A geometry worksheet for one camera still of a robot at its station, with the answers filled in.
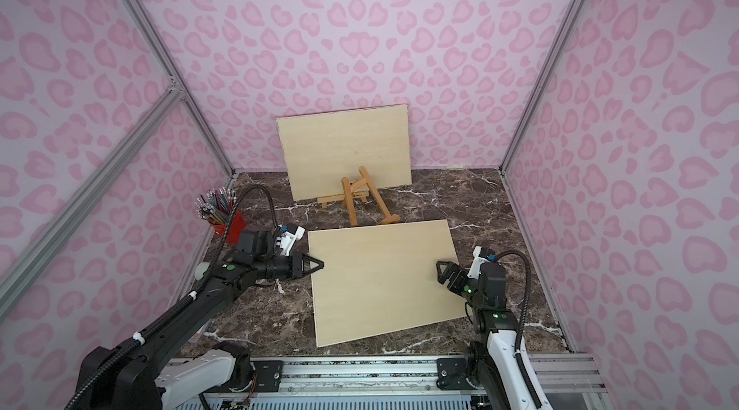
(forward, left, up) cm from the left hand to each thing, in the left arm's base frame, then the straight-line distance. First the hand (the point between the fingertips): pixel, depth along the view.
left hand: (322, 266), depth 78 cm
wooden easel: (+23, -10, +6) cm, 25 cm away
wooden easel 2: (+33, -9, -10) cm, 36 cm away
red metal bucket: (+23, +35, -13) cm, 44 cm away
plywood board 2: (+40, +4, +6) cm, 41 cm away
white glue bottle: (+2, +37, -6) cm, 37 cm away
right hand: (+2, -35, -6) cm, 36 cm away
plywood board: (-2, -16, -4) cm, 17 cm away
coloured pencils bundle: (+22, +38, -2) cm, 44 cm away
